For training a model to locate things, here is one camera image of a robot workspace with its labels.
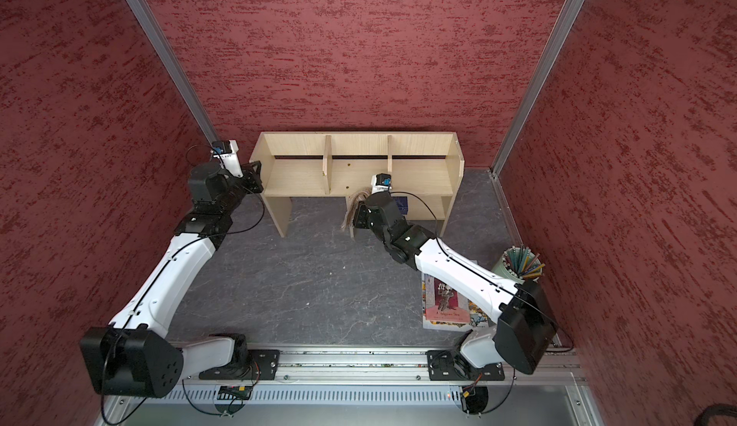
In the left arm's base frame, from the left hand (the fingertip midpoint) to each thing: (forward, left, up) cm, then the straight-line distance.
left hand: (258, 168), depth 77 cm
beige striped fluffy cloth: (-7, -27, -4) cm, 28 cm away
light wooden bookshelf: (+8, -48, -7) cm, 49 cm away
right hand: (-7, -28, -8) cm, 30 cm away
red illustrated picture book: (-28, -54, -31) cm, 68 cm away
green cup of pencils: (-18, -74, -20) cm, 79 cm away
